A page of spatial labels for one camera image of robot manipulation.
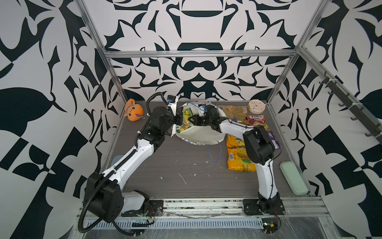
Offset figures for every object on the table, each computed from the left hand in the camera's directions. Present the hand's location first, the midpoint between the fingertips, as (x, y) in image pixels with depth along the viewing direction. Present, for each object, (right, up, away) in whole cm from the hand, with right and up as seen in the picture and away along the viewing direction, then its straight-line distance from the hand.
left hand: (180, 104), depth 77 cm
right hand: (+4, -7, +19) cm, 20 cm away
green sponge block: (+61, -39, +4) cm, 72 cm away
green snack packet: (+3, -4, +20) cm, 20 cm away
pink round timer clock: (+55, +2, +38) cm, 67 cm away
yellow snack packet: (+32, -31, +8) cm, 45 cm away
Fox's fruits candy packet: (+50, -8, +28) cm, 58 cm away
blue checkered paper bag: (+11, -18, +22) cm, 31 cm away
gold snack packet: (+40, -3, +31) cm, 50 cm away
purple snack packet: (+59, -23, +17) cm, 65 cm away
